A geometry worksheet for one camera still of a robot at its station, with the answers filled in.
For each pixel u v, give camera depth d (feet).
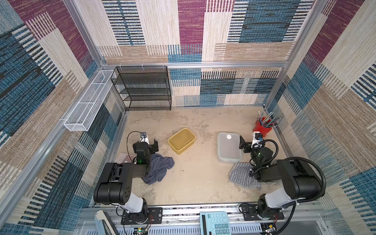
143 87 3.58
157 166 2.84
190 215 2.48
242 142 2.89
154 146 2.91
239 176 2.79
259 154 2.33
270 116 3.18
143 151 2.33
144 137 2.61
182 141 3.17
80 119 2.30
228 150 2.96
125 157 3.01
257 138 2.47
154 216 2.39
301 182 1.50
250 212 2.40
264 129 3.17
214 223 2.30
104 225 2.26
